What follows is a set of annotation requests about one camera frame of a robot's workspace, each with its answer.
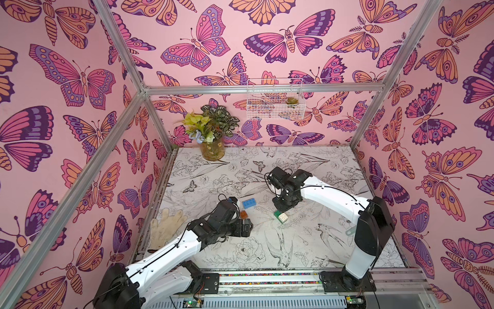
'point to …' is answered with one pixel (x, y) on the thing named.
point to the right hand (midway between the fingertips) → (282, 205)
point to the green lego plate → (277, 213)
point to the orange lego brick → (243, 214)
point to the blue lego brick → (249, 203)
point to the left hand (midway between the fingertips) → (246, 224)
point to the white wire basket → (276, 106)
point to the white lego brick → (283, 217)
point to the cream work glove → (161, 232)
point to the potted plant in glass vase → (210, 130)
